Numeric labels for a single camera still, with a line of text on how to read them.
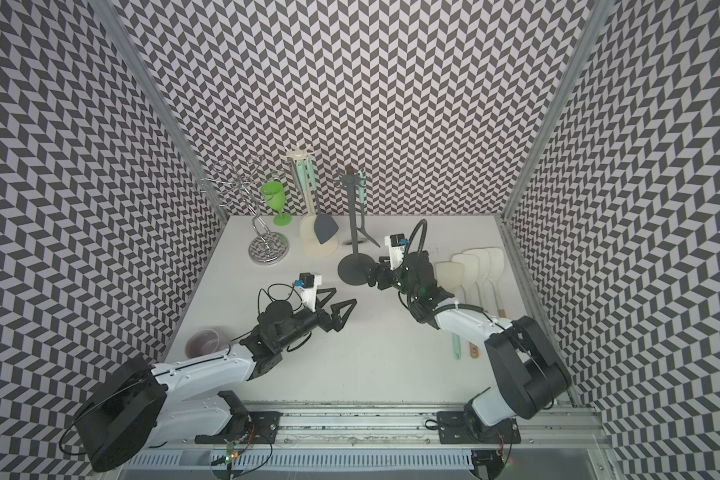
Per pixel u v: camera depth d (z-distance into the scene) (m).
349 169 0.76
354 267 1.03
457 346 0.85
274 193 1.01
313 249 1.08
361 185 0.76
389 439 0.71
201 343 0.79
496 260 1.00
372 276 0.75
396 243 0.73
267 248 1.09
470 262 0.99
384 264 0.74
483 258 0.99
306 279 0.67
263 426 0.71
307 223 0.96
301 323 0.66
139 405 0.41
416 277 0.63
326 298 0.78
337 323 0.68
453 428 0.71
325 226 1.02
